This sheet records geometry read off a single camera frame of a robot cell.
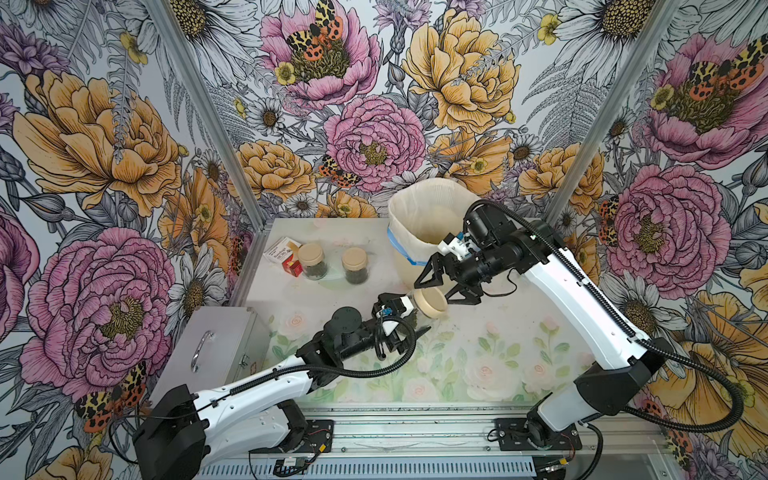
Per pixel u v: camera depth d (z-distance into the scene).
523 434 0.69
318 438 0.74
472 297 0.61
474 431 0.77
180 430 0.41
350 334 0.56
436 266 0.59
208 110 0.88
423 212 0.96
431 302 0.67
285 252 1.08
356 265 0.95
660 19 0.72
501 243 0.51
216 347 0.73
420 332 0.67
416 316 0.71
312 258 0.97
